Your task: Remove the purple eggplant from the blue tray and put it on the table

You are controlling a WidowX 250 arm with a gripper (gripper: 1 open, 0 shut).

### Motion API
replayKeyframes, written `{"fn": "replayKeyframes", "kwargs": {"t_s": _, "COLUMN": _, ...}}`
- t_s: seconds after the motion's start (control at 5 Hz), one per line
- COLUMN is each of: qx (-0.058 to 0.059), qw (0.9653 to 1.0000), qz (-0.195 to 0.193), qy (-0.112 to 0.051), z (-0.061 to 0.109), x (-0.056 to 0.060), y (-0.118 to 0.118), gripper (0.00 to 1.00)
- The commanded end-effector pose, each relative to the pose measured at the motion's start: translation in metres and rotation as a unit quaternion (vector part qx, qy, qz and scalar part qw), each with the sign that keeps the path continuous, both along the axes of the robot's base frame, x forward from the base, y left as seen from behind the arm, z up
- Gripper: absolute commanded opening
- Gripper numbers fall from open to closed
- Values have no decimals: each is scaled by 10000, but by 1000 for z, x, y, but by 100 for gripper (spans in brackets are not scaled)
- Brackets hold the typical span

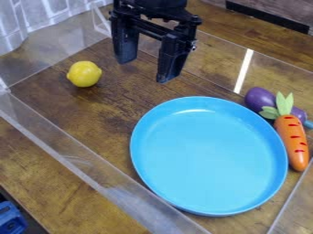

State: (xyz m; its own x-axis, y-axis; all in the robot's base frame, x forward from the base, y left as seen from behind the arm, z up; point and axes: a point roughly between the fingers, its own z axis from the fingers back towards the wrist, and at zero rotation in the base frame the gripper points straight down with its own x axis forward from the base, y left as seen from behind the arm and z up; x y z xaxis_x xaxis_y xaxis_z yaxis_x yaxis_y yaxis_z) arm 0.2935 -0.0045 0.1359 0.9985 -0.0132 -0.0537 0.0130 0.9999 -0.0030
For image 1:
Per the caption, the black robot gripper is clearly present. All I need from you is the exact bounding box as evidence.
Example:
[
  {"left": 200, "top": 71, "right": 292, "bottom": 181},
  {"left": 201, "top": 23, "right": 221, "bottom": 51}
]
[{"left": 110, "top": 0, "right": 202, "bottom": 83}]

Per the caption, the purple toy eggplant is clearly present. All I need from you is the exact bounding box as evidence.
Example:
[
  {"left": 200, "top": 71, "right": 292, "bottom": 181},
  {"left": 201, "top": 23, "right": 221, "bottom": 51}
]
[{"left": 245, "top": 87, "right": 313, "bottom": 130}]

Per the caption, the blue round plastic tray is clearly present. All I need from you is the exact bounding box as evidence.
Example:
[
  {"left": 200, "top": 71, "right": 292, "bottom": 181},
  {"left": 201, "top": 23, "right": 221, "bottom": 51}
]
[{"left": 130, "top": 96, "right": 289, "bottom": 217}]

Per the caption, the yellow toy lemon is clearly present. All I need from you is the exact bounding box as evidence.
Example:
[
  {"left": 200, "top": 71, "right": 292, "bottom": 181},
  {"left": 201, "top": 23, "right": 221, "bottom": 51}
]
[{"left": 66, "top": 61, "right": 104, "bottom": 88}]

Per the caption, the white patterned curtain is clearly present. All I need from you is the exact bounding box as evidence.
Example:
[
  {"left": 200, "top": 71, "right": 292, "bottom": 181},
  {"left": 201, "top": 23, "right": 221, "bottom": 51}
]
[{"left": 0, "top": 0, "right": 113, "bottom": 56}]

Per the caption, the orange toy carrot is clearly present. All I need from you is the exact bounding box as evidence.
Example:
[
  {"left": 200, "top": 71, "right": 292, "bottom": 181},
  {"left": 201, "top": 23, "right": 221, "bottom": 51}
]
[{"left": 260, "top": 92, "right": 310, "bottom": 172}]

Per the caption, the blue plastic object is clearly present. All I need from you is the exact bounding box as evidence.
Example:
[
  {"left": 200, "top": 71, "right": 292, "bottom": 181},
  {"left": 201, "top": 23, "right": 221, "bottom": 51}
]
[{"left": 0, "top": 201, "right": 27, "bottom": 234}]

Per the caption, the clear acrylic enclosure wall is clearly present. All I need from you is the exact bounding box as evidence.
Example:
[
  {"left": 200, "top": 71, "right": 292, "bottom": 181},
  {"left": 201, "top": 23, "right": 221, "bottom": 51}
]
[{"left": 0, "top": 0, "right": 313, "bottom": 234}]

